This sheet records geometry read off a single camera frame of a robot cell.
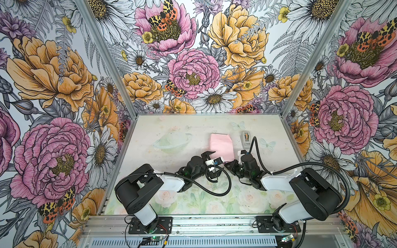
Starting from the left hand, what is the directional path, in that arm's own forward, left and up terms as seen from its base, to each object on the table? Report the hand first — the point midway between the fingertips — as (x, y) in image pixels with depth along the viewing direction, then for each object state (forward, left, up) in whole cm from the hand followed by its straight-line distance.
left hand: (216, 161), depth 87 cm
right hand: (-2, -5, -5) cm, 7 cm away
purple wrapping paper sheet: (+12, -4, -2) cm, 13 cm away
